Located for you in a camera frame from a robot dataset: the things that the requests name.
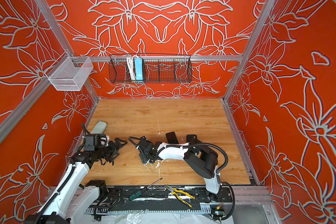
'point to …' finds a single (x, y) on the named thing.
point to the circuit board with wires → (220, 213)
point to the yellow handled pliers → (174, 190)
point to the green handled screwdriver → (141, 192)
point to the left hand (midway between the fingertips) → (123, 146)
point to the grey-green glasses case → (99, 128)
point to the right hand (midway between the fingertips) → (145, 153)
